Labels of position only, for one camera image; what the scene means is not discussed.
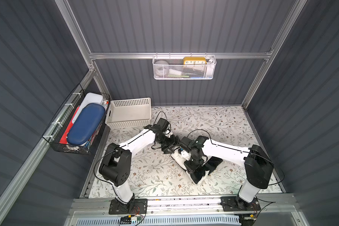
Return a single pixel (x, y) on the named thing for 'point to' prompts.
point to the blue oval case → (86, 124)
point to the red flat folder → (63, 140)
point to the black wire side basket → (53, 135)
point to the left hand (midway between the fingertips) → (180, 150)
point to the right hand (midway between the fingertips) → (192, 168)
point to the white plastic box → (90, 98)
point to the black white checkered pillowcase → (176, 157)
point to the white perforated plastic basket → (128, 113)
